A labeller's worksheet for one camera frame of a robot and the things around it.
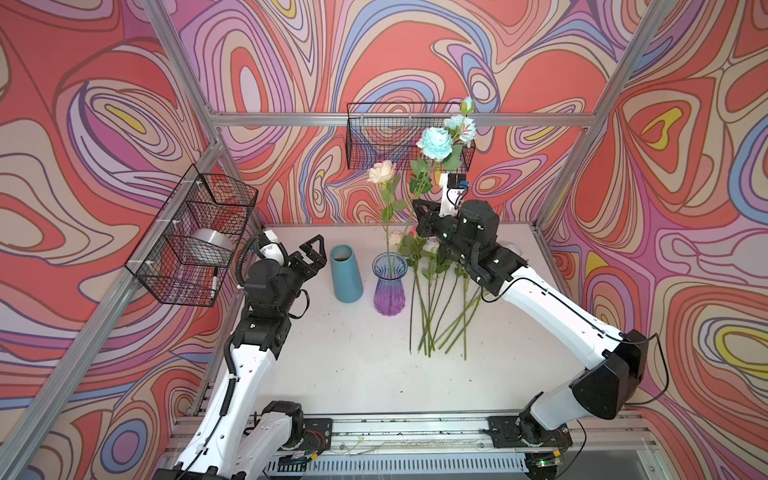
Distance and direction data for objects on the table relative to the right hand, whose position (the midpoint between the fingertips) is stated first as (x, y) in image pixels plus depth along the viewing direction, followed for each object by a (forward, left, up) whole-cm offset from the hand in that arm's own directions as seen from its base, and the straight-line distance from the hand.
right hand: (413, 210), depth 70 cm
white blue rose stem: (-10, -17, -38) cm, 43 cm away
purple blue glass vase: (-4, +6, -31) cm, 32 cm away
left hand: (-5, +24, -5) cm, 25 cm away
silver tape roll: (-6, +48, -4) cm, 49 cm away
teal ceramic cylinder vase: (-2, +19, -25) cm, 31 cm away
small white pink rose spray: (+7, -9, -34) cm, 36 cm away
